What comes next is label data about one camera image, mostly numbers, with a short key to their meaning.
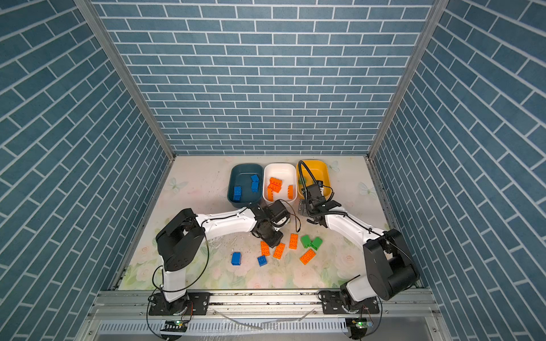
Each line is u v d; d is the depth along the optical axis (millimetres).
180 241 488
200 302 741
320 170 1083
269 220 662
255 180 1068
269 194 1036
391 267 434
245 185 1062
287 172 1096
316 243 865
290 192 1044
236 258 843
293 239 889
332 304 735
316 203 691
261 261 825
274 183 1060
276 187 1050
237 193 990
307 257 845
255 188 1023
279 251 864
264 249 866
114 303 759
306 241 875
